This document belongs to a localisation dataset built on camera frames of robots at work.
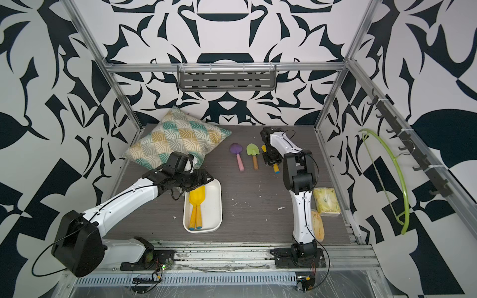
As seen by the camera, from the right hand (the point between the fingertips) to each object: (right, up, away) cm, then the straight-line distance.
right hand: (275, 160), depth 102 cm
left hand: (-33, -6, -20) cm, 39 cm away
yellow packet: (+21, -17, -16) cm, 31 cm away
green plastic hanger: (+33, +10, -34) cm, 48 cm away
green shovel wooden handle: (-12, +6, +6) cm, 14 cm away
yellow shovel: (-1, -3, -4) cm, 5 cm away
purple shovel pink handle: (-21, +6, +7) cm, 22 cm away
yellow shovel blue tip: (-40, -17, -13) cm, 45 cm away
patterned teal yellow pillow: (-50, +15, -8) cm, 53 cm away
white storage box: (-36, -22, -15) cm, 45 cm away
